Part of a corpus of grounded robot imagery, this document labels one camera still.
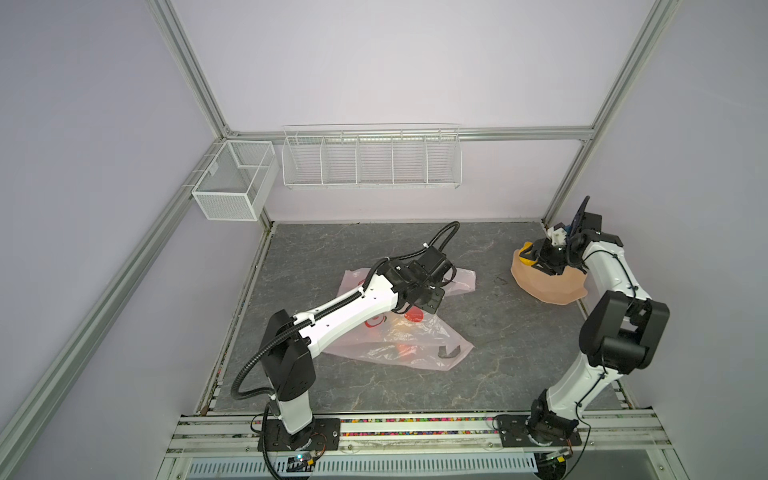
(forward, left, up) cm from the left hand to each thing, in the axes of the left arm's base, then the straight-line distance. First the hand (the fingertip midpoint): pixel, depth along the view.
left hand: (430, 301), depth 78 cm
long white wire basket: (+51, +12, +11) cm, 54 cm away
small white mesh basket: (+48, +60, +5) cm, 77 cm away
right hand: (+14, -33, -3) cm, 36 cm away
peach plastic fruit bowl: (+14, -41, -17) cm, 46 cm away
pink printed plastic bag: (-9, 0, -5) cm, 10 cm away
